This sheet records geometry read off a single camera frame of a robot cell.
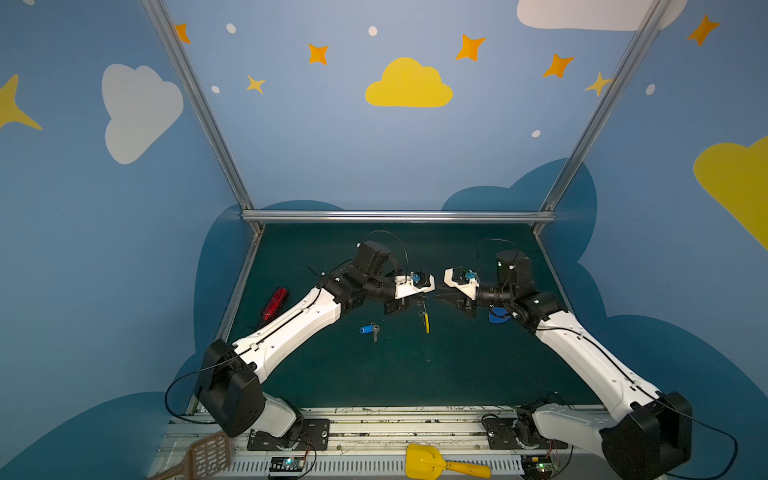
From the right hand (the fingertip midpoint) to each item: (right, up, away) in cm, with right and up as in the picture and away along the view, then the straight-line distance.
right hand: (440, 284), depth 74 cm
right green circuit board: (+23, -44, -3) cm, 50 cm away
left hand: (-4, -2, -1) cm, 5 cm away
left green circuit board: (-38, -43, -4) cm, 57 cm away
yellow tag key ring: (-4, -8, -1) cm, 9 cm away
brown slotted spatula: (-57, -42, -4) cm, 71 cm away
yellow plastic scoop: (-5, -42, -5) cm, 42 cm away
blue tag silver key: (-18, -16, +19) cm, 30 cm away
